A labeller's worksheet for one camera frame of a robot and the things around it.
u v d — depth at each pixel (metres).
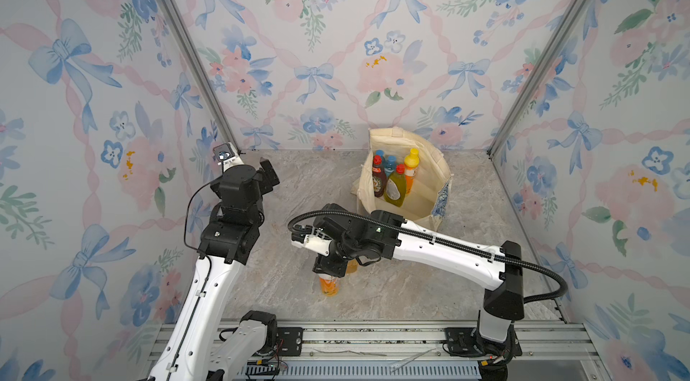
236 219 0.49
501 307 0.49
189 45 0.84
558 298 0.86
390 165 0.98
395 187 0.95
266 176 0.63
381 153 0.99
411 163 0.91
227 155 0.54
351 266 0.61
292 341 0.74
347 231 0.51
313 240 0.59
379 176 0.96
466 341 0.74
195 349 0.38
